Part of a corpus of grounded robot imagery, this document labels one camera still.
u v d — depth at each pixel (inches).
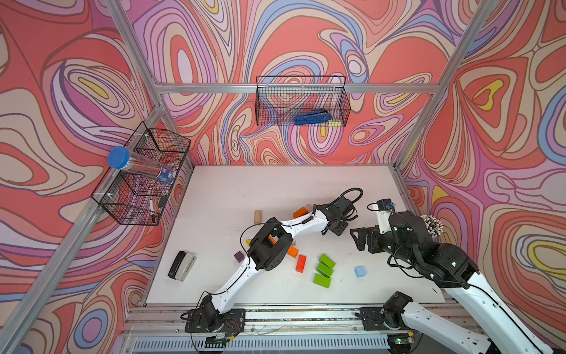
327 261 33.8
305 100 37.5
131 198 28.8
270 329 28.8
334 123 33.0
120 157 24.3
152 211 28.3
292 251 35.3
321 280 32.1
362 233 23.3
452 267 16.5
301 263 33.1
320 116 34.6
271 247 23.1
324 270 32.6
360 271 32.5
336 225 29.1
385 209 22.5
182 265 32.4
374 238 22.6
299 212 38.7
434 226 30.1
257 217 38.5
